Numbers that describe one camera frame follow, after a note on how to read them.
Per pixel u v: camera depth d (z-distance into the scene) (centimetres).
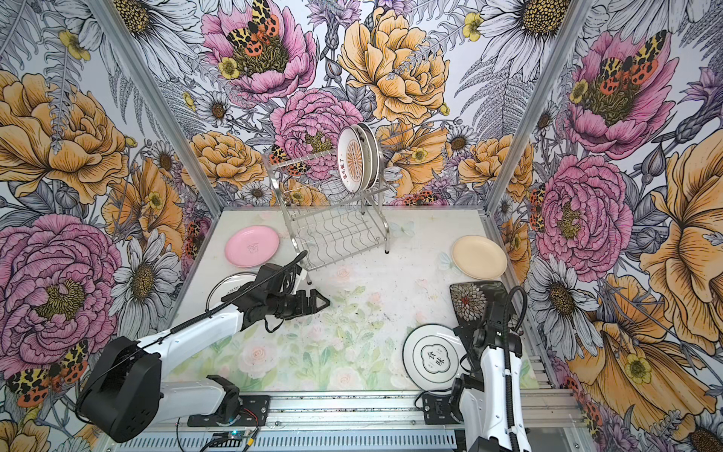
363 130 79
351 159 87
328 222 111
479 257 107
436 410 73
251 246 108
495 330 60
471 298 94
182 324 50
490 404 46
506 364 51
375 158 78
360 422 74
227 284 98
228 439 73
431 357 83
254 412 73
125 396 41
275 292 71
